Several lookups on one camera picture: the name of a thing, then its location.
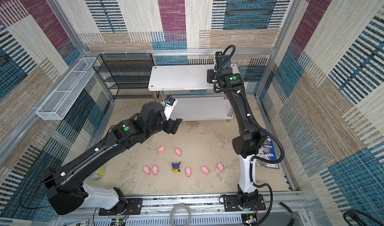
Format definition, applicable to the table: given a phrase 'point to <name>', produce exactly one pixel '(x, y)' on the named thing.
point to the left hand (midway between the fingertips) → (174, 113)
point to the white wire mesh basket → (59, 102)
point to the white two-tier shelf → (195, 97)
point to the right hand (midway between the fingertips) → (215, 75)
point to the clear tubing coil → (172, 209)
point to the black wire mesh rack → (128, 73)
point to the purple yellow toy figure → (175, 167)
